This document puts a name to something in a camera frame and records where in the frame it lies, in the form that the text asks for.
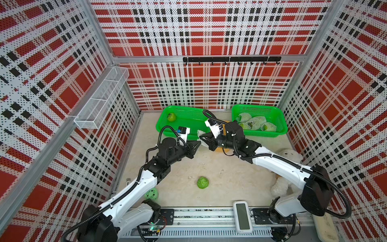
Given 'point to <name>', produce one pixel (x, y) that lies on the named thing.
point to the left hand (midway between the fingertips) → (201, 142)
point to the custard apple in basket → (171, 117)
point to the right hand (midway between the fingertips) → (202, 137)
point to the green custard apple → (202, 182)
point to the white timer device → (243, 222)
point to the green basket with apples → (176, 116)
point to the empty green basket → (274, 115)
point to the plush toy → (281, 188)
